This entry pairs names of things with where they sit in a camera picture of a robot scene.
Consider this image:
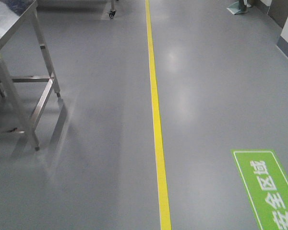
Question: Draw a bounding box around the steel rack on castors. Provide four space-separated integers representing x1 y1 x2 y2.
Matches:
107 0 120 19

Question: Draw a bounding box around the pale green stand base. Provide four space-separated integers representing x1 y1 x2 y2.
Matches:
227 0 251 15

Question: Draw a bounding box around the bare steel table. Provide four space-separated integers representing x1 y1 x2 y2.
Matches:
0 0 62 151

